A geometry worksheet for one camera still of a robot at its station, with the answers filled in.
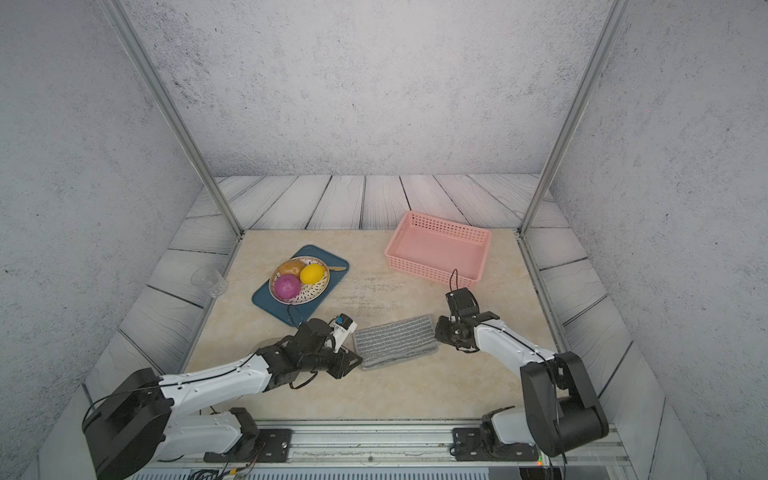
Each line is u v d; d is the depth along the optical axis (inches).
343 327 29.3
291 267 40.3
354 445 29.2
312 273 40.0
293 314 38.6
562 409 16.5
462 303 28.1
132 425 16.2
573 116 34.7
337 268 42.7
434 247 45.3
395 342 35.8
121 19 27.9
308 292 40.0
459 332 25.7
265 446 28.5
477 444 27.5
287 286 37.8
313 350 26.4
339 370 29.6
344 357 28.5
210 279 40.7
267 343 35.9
